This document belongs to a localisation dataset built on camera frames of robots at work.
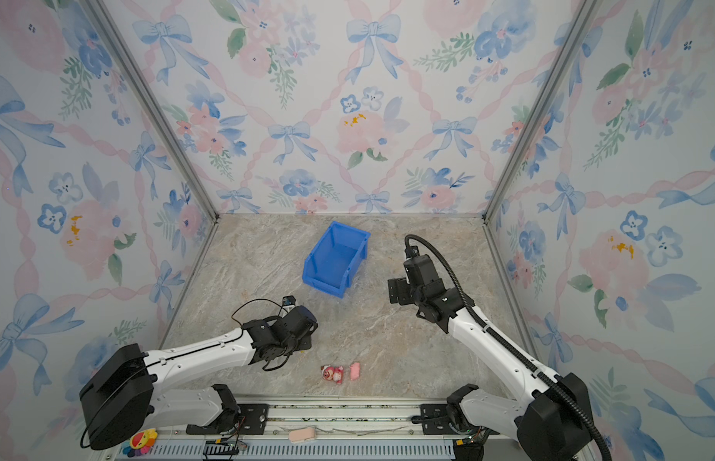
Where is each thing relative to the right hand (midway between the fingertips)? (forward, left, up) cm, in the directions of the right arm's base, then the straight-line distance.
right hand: (407, 279), depth 82 cm
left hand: (-11, +29, -11) cm, 33 cm away
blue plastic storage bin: (+18, +25, -16) cm, 34 cm away
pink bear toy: (-22, +20, -13) cm, 32 cm away
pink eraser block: (-21, +15, -14) cm, 29 cm away
